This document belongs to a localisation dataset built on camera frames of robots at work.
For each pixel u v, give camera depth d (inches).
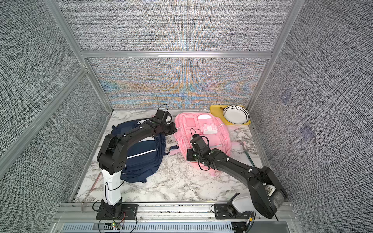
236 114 45.8
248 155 36.8
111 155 20.7
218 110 46.6
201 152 25.4
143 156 35.4
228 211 25.6
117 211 25.7
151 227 27.6
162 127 30.3
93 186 32.1
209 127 39.8
